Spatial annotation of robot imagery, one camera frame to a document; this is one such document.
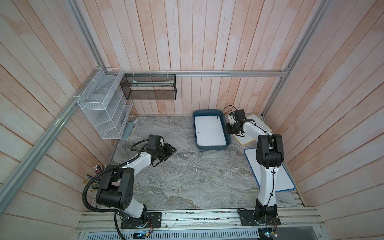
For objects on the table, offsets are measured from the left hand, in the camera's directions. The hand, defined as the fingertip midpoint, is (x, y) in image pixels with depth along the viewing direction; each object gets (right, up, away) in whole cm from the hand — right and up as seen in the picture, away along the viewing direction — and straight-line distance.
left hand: (175, 152), depth 91 cm
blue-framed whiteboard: (+24, +13, +16) cm, 32 cm away
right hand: (+35, +15, +16) cm, 41 cm away
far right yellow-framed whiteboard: (+41, +9, -3) cm, 42 cm away
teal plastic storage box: (+17, +28, +29) cm, 44 cm away
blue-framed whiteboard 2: (+65, -16, -5) cm, 67 cm away
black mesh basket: (-20, +46, +15) cm, 52 cm away
